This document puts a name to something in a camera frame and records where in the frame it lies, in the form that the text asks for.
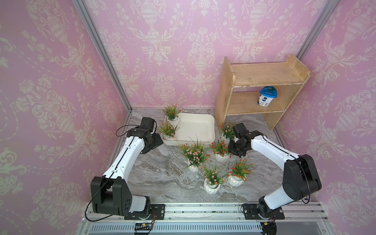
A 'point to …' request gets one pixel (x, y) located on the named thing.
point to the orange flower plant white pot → (172, 112)
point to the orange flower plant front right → (239, 173)
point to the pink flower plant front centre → (213, 178)
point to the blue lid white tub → (267, 94)
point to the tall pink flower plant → (195, 152)
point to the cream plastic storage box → (193, 126)
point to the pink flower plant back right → (228, 131)
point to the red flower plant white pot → (221, 151)
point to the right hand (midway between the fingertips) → (230, 150)
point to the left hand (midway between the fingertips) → (157, 144)
